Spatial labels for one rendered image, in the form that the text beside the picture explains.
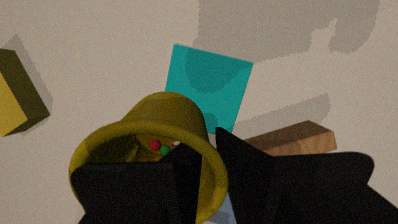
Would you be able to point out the olive yellow cup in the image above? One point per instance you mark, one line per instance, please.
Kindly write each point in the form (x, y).
(167, 117)

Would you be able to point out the yellow block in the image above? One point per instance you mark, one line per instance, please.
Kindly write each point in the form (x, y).
(21, 107)

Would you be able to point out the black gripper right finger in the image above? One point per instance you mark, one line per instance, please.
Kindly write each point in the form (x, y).
(256, 179)

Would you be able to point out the red marble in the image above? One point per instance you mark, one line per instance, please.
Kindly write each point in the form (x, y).
(155, 145)

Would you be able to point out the green marble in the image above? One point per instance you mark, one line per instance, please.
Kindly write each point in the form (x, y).
(164, 150)

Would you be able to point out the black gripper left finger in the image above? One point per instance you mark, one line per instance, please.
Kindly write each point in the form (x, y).
(172, 182)

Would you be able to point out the brown wooden plank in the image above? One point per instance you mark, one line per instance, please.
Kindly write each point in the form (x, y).
(302, 138)

